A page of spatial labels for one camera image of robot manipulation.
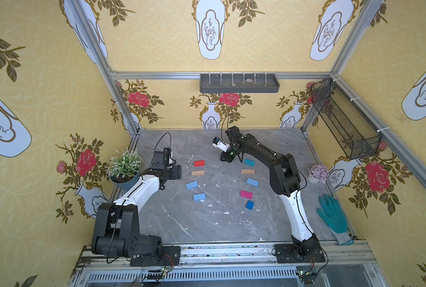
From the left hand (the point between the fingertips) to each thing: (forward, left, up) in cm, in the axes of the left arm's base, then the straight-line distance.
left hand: (174, 169), depth 92 cm
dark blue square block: (-17, -38, -7) cm, 42 cm away
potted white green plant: (-5, +21, +9) cm, 23 cm away
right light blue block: (-5, -41, -6) cm, 42 cm away
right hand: (+10, -25, -4) cm, 27 cm away
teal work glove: (-24, -78, -9) cm, 82 cm away
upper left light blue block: (-5, -8, -8) cm, 13 cm away
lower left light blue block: (-12, -13, -7) cm, 19 cm away
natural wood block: (+2, -12, -8) cm, 14 cm away
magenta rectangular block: (-11, -37, -9) cm, 39 cm away
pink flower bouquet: (-5, -72, +3) cm, 73 cm away
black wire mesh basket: (+4, -86, +19) cm, 88 cm away
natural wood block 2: (+1, -38, -6) cm, 39 cm away
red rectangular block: (+10, -12, -10) cm, 18 cm away
